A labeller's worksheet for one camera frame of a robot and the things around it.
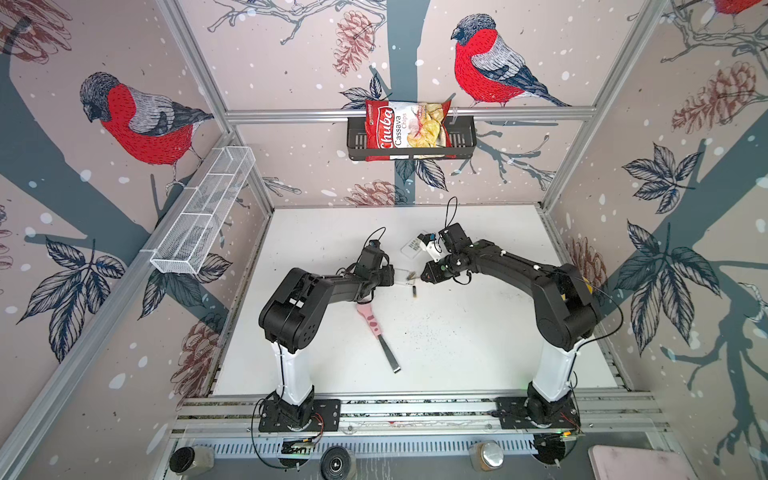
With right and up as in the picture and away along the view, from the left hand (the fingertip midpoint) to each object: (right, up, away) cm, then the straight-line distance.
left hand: (389, 271), depth 98 cm
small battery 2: (+8, -7, -1) cm, 11 cm away
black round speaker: (-10, -33, -40) cm, 53 cm away
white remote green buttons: (+8, +7, +8) cm, 13 cm away
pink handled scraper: (-7, -11, -8) cm, 15 cm away
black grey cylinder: (-41, -34, -38) cm, 66 cm away
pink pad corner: (+52, -39, -33) cm, 73 cm away
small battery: (+7, -2, 0) cm, 7 cm away
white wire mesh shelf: (-50, +20, -19) cm, 57 cm away
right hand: (+10, -2, -5) cm, 12 cm away
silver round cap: (+20, -33, -39) cm, 54 cm away
